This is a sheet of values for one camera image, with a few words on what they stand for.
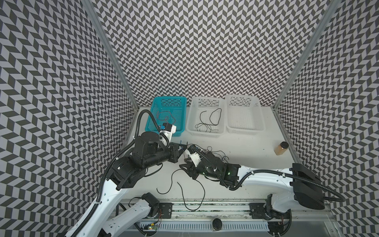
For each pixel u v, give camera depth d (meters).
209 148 0.95
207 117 1.12
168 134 0.54
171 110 1.16
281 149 0.89
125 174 0.40
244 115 1.15
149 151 0.44
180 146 0.59
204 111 1.15
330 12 0.67
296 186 0.42
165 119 1.08
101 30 0.77
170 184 0.82
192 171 0.64
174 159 0.52
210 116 1.11
